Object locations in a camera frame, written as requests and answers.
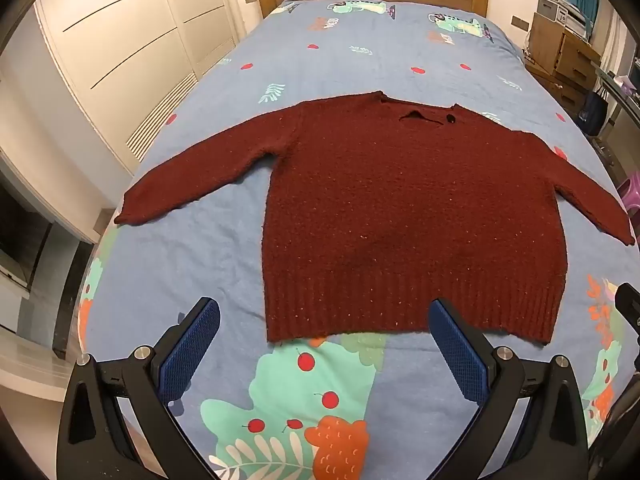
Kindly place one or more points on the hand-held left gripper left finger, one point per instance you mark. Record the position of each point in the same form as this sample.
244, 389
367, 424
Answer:
192, 347

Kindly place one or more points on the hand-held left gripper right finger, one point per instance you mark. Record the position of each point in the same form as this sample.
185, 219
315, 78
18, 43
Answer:
457, 347

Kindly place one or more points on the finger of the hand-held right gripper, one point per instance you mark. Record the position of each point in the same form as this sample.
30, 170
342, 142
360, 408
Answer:
630, 307

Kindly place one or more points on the dark red knit sweater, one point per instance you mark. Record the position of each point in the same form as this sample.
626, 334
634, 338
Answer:
410, 210

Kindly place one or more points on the blue printed bed sheet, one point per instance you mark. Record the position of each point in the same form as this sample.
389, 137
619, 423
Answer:
210, 260

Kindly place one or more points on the purple plastic stool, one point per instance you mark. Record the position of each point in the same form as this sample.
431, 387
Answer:
632, 195

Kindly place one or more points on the dark blue tote bag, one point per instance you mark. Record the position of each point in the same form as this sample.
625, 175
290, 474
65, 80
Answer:
594, 112

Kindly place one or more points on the wooden drawer cabinet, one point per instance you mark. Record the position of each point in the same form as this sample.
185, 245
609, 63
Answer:
565, 60

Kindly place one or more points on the white printer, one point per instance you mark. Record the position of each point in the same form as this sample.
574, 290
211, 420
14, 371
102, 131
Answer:
562, 12

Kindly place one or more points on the white wardrobe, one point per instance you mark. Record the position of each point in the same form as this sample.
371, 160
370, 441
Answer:
135, 45

